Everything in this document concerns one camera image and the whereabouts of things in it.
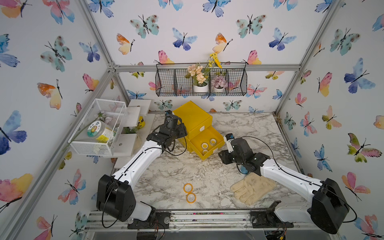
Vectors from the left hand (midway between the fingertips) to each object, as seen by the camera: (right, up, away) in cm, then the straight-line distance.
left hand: (183, 127), depth 83 cm
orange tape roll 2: (+6, -38, -3) cm, 38 cm away
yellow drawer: (+13, -5, +11) cm, 18 cm away
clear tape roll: (+12, -11, +9) cm, 19 cm away
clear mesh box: (-38, +8, -3) cm, 39 cm away
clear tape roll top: (+17, -9, +10) cm, 22 cm away
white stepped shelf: (-32, -9, +4) cm, 33 cm away
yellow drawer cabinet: (+7, +4, +7) cm, 11 cm away
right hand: (+22, -13, 0) cm, 25 cm away
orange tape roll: (0, -34, +1) cm, 34 cm away
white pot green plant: (-33, -2, +12) cm, 35 cm away
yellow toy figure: (-32, +3, +22) cm, 39 cm away
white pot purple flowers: (+20, +25, +5) cm, 33 cm away
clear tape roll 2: (+12, -15, +5) cm, 19 cm away
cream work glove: (+38, -34, +1) cm, 50 cm away
